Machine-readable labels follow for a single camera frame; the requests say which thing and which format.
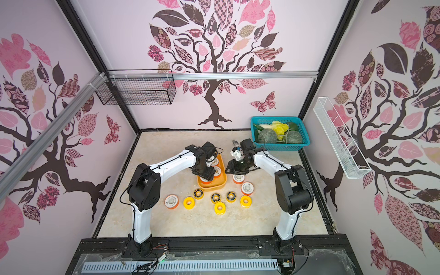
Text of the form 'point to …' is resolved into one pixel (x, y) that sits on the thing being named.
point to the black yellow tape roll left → (199, 193)
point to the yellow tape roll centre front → (220, 208)
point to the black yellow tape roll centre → (215, 197)
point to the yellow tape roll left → (189, 203)
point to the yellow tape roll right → (246, 201)
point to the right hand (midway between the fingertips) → (230, 173)
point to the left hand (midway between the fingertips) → (204, 178)
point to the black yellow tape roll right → (231, 196)
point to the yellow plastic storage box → (216, 183)
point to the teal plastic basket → (279, 133)
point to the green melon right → (294, 137)
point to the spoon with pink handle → (235, 142)
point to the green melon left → (267, 136)
